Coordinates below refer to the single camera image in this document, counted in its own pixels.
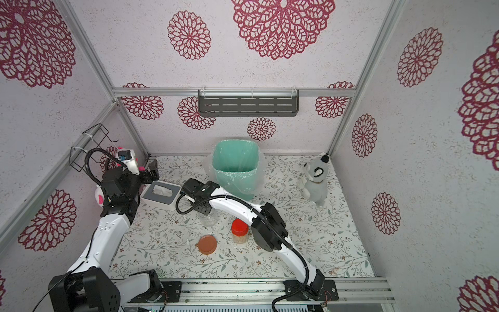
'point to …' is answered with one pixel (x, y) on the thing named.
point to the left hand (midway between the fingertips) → (145, 162)
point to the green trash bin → (235, 164)
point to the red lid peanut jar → (240, 231)
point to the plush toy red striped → (99, 195)
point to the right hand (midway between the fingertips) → (205, 199)
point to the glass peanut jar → (208, 220)
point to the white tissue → (160, 190)
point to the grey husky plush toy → (314, 183)
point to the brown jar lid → (207, 244)
